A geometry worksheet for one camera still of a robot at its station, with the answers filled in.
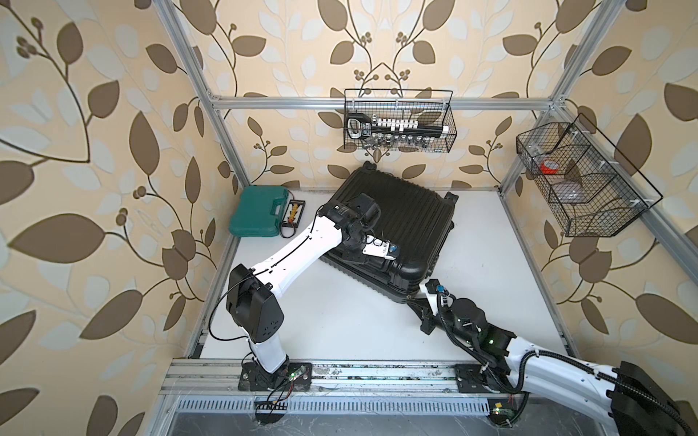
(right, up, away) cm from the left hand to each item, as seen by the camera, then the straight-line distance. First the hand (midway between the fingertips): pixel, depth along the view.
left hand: (360, 244), depth 80 cm
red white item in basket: (+57, +23, 0) cm, 61 cm away
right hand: (+14, -17, 0) cm, 22 cm away
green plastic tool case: (-41, +10, +28) cm, 51 cm away
